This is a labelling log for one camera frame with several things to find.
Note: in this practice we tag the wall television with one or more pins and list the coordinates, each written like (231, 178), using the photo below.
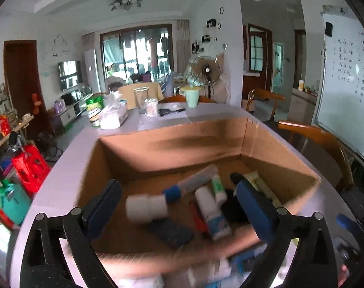
(70, 75)

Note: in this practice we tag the black scissors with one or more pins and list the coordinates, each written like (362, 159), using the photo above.
(170, 112)

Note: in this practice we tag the standing electric fan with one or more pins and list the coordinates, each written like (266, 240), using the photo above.
(206, 70)

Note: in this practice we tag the ceiling lamp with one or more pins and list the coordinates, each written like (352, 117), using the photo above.
(126, 3)

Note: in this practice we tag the white tube with blue cap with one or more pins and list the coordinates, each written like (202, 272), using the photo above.
(197, 178)

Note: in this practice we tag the red plastic stool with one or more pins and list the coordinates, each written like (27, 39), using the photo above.
(30, 168)

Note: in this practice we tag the white packet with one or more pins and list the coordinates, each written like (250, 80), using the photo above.
(209, 271)

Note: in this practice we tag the clear cotton swab jar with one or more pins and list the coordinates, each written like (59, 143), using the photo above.
(151, 108)

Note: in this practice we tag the white television cabinet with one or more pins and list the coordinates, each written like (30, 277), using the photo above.
(69, 114)

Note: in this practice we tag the white plastic jar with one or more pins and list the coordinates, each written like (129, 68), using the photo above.
(142, 208)

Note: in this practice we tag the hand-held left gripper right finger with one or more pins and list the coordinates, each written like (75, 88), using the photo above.
(257, 213)

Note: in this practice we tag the dark wooden door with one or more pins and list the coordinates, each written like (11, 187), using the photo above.
(22, 81)

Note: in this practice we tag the green tissue pack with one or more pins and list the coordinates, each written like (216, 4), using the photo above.
(261, 183)

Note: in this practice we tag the green tin can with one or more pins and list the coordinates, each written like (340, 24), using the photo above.
(94, 103)

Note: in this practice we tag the red marker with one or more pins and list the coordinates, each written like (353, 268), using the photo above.
(198, 219)

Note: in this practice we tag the whiteboard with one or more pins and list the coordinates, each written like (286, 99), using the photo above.
(344, 90)

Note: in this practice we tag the curved wooden chair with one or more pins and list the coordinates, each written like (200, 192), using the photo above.
(317, 135)

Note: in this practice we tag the clear drinking glass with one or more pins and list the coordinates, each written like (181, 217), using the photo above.
(140, 100)

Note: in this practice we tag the white tissue box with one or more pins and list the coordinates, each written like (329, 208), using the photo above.
(112, 117)

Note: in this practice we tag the light green cup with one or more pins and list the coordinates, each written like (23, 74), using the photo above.
(191, 97)

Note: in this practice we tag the black object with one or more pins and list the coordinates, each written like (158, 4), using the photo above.
(233, 210)

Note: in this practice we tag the white standing air conditioner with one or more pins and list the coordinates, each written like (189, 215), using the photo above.
(92, 72)

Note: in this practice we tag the brown cardboard box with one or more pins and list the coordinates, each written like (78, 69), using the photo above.
(176, 144)

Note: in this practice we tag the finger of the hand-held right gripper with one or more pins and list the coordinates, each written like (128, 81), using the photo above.
(348, 223)

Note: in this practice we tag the white bottle with blue label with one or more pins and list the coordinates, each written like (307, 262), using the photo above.
(213, 219)

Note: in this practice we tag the green and white roll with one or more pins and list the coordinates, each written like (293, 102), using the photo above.
(218, 187)

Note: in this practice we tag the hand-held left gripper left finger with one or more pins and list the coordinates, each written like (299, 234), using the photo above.
(105, 207)

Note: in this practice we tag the wooden door with glass panes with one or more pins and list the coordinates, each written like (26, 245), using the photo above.
(258, 60)

